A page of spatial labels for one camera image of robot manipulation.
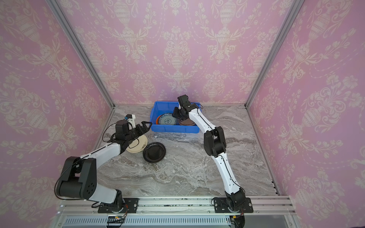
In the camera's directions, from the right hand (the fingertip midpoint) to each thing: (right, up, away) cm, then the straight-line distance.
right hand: (174, 114), depth 102 cm
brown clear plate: (+10, -6, +4) cm, 12 cm away
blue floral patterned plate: (-6, -3, +7) cm, 10 cm away
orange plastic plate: (-13, -4, +5) cm, 15 cm away
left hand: (-15, -8, -12) cm, 21 cm away
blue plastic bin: (-13, +6, +14) cm, 20 cm away
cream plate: (-19, -18, -21) cm, 34 cm away
